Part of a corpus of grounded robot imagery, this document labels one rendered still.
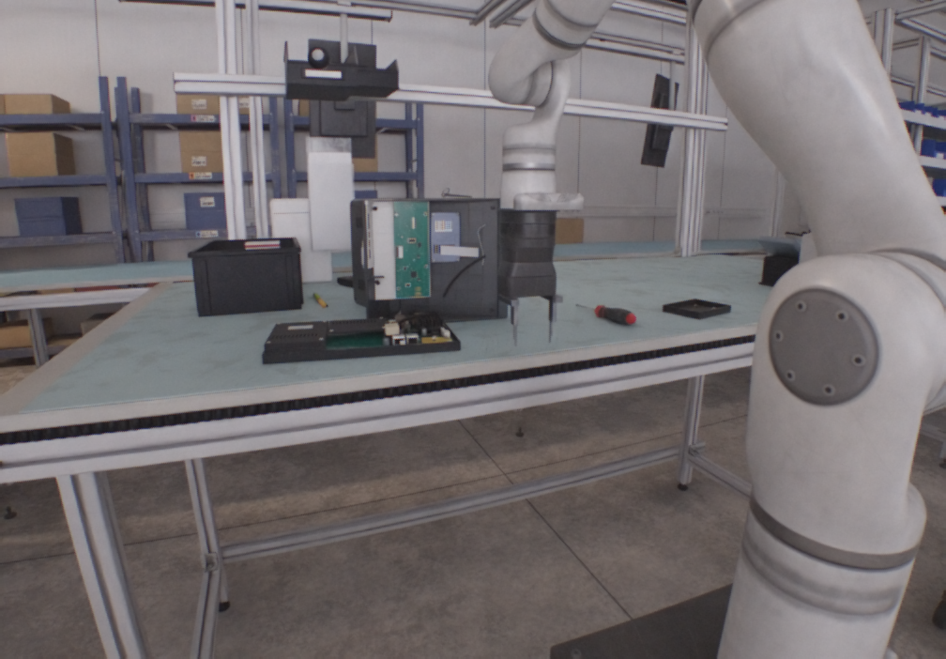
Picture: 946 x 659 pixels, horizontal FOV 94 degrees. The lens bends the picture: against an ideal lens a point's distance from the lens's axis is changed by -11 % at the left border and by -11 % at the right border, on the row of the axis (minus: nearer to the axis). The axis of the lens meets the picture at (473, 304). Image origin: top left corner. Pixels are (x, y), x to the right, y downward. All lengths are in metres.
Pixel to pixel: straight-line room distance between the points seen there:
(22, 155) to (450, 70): 3.66
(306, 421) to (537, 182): 0.41
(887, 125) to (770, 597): 0.28
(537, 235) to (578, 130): 5.25
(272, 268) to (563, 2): 0.68
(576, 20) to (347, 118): 2.15
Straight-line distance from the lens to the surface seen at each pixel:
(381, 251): 0.82
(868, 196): 0.35
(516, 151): 0.64
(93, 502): 0.80
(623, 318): 0.84
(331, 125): 2.65
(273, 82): 1.41
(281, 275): 0.99
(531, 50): 0.62
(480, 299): 0.87
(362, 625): 1.69
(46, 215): 4.73
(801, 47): 0.34
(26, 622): 2.09
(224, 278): 0.99
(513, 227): 0.64
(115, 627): 0.94
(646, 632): 0.50
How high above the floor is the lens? 1.20
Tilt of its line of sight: 12 degrees down
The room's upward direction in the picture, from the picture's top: straight up
